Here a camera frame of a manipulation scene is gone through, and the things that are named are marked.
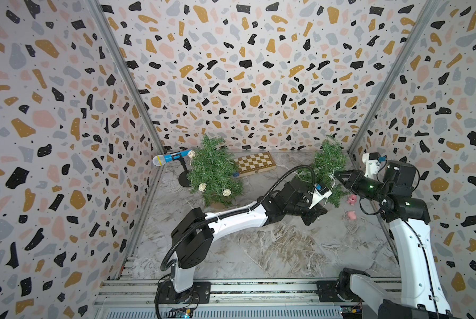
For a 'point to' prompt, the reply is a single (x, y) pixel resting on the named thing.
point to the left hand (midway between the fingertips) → (329, 211)
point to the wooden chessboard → (254, 163)
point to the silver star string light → (318, 175)
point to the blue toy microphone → (160, 160)
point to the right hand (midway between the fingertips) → (337, 175)
